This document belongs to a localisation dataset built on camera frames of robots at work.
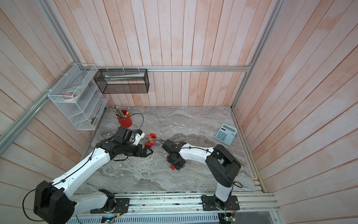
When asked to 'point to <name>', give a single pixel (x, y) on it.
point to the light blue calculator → (226, 134)
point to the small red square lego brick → (172, 167)
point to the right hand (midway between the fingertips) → (171, 163)
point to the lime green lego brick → (150, 139)
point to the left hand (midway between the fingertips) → (146, 154)
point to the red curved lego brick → (153, 136)
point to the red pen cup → (126, 122)
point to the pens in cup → (120, 114)
